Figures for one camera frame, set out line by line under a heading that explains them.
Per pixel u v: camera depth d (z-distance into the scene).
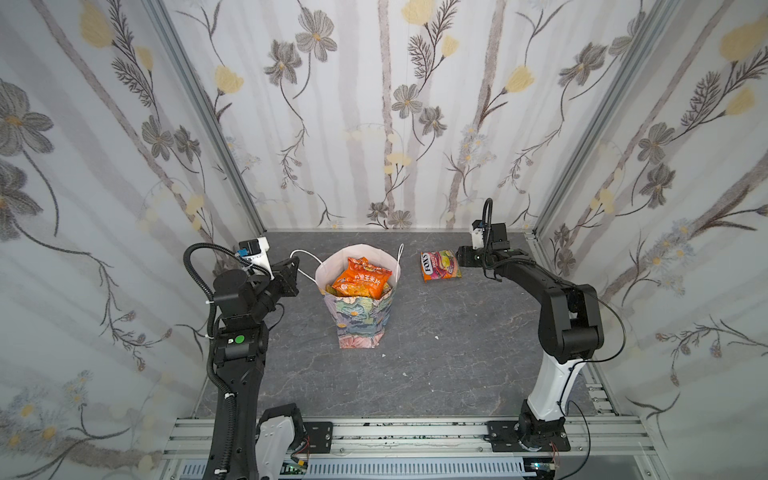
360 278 0.80
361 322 0.78
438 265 1.07
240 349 0.50
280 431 0.59
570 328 0.52
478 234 0.90
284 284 0.61
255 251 0.58
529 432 0.66
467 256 0.90
